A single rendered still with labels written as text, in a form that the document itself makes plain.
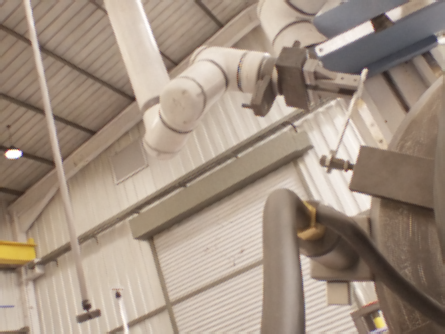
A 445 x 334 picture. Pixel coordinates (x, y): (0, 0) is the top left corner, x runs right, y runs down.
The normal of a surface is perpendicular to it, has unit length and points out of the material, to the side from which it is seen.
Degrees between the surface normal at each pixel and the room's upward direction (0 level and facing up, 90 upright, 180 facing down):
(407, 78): 90
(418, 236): 90
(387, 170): 90
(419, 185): 90
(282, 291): 54
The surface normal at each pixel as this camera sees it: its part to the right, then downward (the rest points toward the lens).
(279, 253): -0.24, -0.85
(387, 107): -0.29, -0.33
